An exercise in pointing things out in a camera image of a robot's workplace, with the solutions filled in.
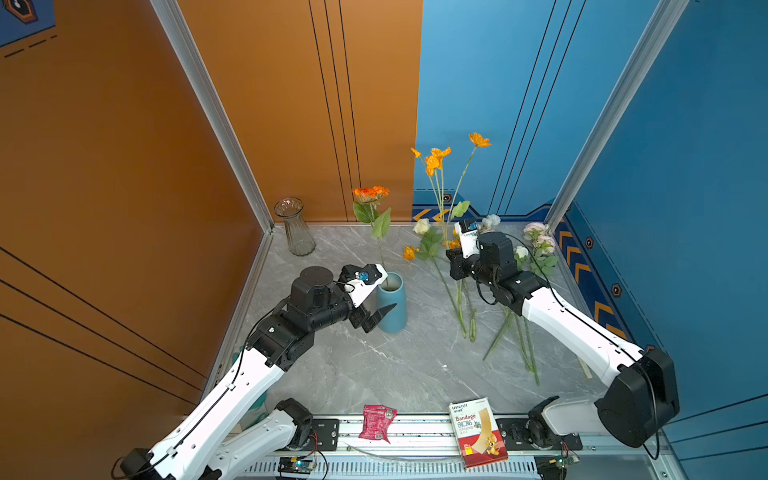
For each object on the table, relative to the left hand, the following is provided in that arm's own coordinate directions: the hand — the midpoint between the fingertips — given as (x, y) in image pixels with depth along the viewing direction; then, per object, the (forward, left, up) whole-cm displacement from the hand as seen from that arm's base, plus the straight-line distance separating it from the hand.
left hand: (380, 283), depth 67 cm
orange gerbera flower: (+20, +5, +4) cm, 21 cm away
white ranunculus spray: (+45, -38, -23) cm, 63 cm away
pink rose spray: (+29, -55, -26) cm, 67 cm away
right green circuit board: (-30, -44, -29) cm, 60 cm away
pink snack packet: (-23, +1, -28) cm, 36 cm away
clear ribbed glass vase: (+35, +31, -24) cm, 53 cm away
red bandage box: (-25, -23, -26) cm, 43 cm away
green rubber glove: (-21, +33, -30) cm, 49 cm away
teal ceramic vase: (+4, -3, -10) cm, 11 cm away
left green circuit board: (-32, +20, -31) cm, 49 cm away
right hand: (+14, -17, -6) cm, 23 cm away
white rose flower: (+33, -16, -26) cm, 45 cm away
